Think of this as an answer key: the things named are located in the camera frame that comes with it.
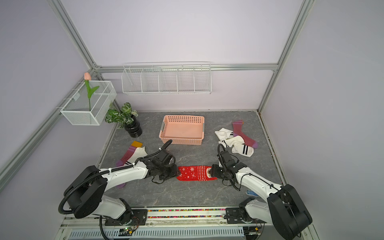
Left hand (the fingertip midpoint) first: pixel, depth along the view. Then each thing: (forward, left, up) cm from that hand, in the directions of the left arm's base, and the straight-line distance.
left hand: (178, 175), depth 85 cm
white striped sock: (+18, +26, -2) cm, 31 cm away
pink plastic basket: (+36, -3, -5) cm, 36 cm away
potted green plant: (+29, +29, +20) cm, 46 cm away
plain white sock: (+28, -32, -1) cm, 42 cm away
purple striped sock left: (+22, +31, -3) cm, 38 cm away
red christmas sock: (+1, -10, -1) cm, 10 cm away
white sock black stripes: (+19, -40, -1) cm, 44 cm away
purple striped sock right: (+32, -43, -2) cm, 54 cm away
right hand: (+1, -21, -1) cm, 21 cm away
